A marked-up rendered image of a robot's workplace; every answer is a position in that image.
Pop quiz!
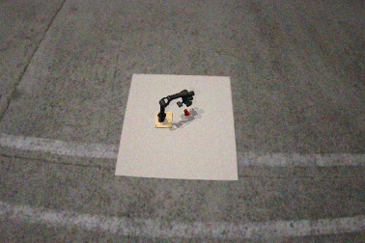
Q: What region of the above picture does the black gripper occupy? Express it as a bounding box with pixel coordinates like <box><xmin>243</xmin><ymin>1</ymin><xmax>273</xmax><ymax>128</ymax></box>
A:
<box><xmin>177</xmin><ymin>97</ymin><xmax>193</xmax><ymax>107</ymax></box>

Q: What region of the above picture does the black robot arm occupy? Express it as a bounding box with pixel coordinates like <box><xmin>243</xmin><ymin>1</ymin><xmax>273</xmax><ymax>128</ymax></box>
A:
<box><xmin>157</xmin><ymin>90</ymin><xmax>195</xmax><ymax>122</ymax></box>

